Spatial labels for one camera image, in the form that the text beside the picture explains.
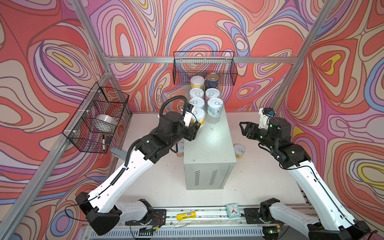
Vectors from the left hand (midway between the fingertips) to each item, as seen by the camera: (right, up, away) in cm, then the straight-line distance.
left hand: (195, 120), depth 65 cm
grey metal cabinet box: (+5, -16, -9) cm, 19 cm away
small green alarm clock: (+19, -45, +8) cm, 50 cm away
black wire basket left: (-50, -2, +7) cm, 50 cm away
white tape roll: (-44, +1, +8) cm, 45 cm away
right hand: (+24, -3, +6) cm, 25 cm away
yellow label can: (+27, -18, +26) cm, 42 cm away
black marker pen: (-45, -11, +7) cm, 47 cm away
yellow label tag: (-4, -46, +7) cm, 47 cm away
